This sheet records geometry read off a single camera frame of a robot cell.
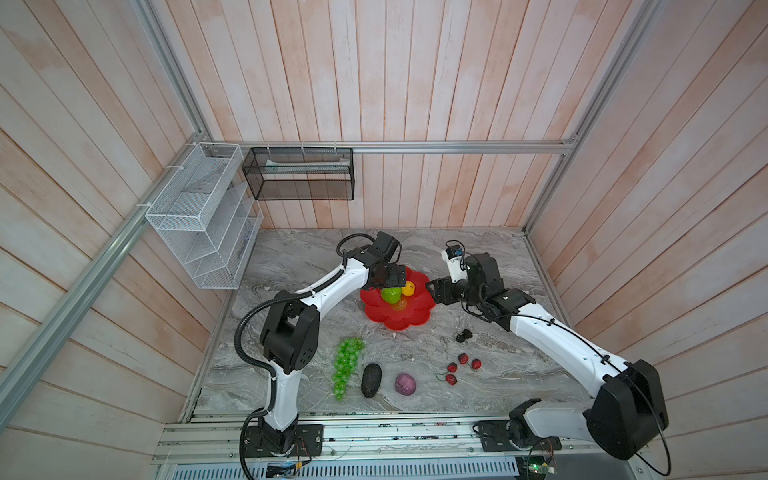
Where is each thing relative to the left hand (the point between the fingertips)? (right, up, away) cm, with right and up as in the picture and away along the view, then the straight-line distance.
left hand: (391, 284), depth 92 cm
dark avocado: (-6, -25, -12) cm, 28 cm away
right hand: (+13, +2, -8) cm, 15 cm away
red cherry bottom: (+17, -26, -9) cm, 32 cm away
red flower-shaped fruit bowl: (+7, -10, +6) cm, 14 cm away
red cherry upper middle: (+21, -21, -6) cm, 31 cm away
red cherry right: (+24, -23, -7) cm, 34 cm away
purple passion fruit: (+3, -26, -14) cm, 29 cm away
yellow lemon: (+6, -2, +6) cm, 9 cm away
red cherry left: (+17, -23, -8) cm, 30 cm away
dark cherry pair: (+23, -15, -1) cm, 28 cm away
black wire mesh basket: (-31, +38, +12) cm, 51 cm away
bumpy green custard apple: (0, -4, +4) cm, 5 cm away
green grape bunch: (-13, -21, -10) cm, 27 cm away
